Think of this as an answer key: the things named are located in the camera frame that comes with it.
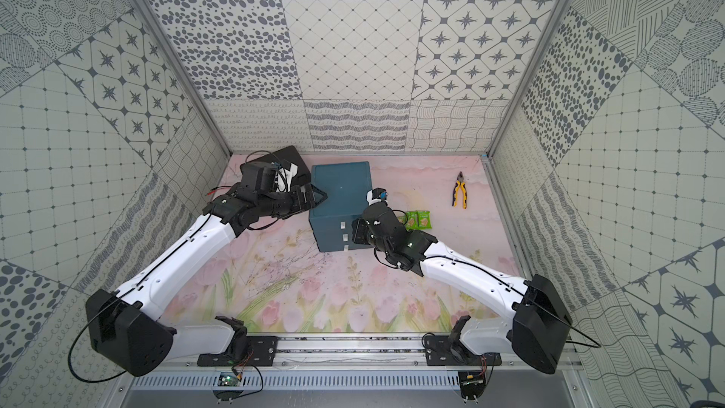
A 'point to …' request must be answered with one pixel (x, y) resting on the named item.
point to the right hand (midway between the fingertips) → (355, 225)
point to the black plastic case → (291, 155)
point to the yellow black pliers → (460, 182)
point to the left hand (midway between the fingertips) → (316, 193)
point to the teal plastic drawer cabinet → (346, 186)
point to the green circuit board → (227, 379)
